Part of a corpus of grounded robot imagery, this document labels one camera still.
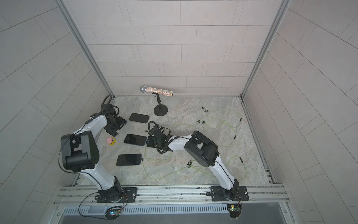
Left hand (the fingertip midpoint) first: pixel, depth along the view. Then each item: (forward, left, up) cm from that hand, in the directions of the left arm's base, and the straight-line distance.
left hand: (125, 123), depth 94 cm
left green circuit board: (-49, -8, -2) cm, 49 cm away
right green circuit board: (-47, -66, -4) cm, 81 cm away
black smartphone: (+8, -7, -4) cm, 11 cm away
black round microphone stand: (+14, -22, -2) cm, 26 cm away
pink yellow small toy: (-12, +6, -1) cm, 14 cm away
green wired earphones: (-26, -44, -3) cm, 51 cm away
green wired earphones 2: (+16, -58, -4) cm, 60 cm away
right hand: (-12, -16, -5) cm, 20 cm away
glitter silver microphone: (+14, -25, +17) cm, 33 cm away
